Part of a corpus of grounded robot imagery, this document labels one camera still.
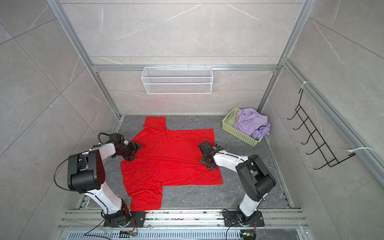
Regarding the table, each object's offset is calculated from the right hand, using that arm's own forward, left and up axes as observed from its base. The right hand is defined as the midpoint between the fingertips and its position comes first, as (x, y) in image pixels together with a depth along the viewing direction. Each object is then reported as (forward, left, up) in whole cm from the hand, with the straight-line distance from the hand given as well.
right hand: (205, 161), depth 94 cm
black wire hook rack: (-9, -49, +31) cm, 59 cm away
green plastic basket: (+24, -17, +7) cm, 31 cm away
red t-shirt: (+5, +25, -3) cm, 26 cm away
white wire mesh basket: (+46, +18, +30) cm, 58 cm away
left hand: (+9, +43, +4) cm, 44 cm away
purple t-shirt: (+25, -34, +8) cm, 43 cm away
